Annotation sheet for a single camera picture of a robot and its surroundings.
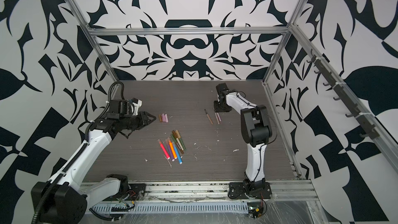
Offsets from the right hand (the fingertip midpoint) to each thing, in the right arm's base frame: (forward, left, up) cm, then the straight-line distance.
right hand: (220, 107), depth 100 cm
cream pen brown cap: (-17, +27, -3) cm, 32 cm away
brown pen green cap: (-20, +27, -3) cm, 34 cm away
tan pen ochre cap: (-5, +7, -4) cm, 9 cm away
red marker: (-25, +33, -3) cm, 42 cm away
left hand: (-16, +35, +16) cm, 42 cm away
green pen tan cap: (-18, +25, -3) cm, 31 cm away
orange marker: (-25, +28, -3) cm, 38 cm away
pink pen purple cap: (-5, +1, -4) cm, 6 cm away
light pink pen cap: (-6, +34, -3) cm, 35 cm away
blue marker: (-29, +25, -3) cm, 38 cm away
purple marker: (-29, +28, -3) cm, 40 cm away
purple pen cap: (-5, +36, -3) cm, 37 cm away
